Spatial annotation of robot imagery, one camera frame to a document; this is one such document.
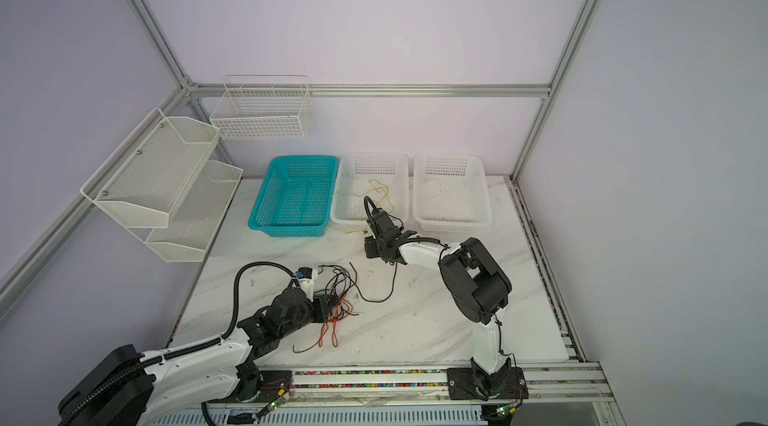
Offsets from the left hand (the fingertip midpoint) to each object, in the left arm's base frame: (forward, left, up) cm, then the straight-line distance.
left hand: (334, 300), depth 84 cm
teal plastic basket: (+43, +22, -4) cm, 48 cm away
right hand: (+19, -9, +1) cm, 21 cm away
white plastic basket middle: (+52, -12, -1) cm, 53 cm away
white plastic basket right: (+44, -40, -1) cm, 59 cm away
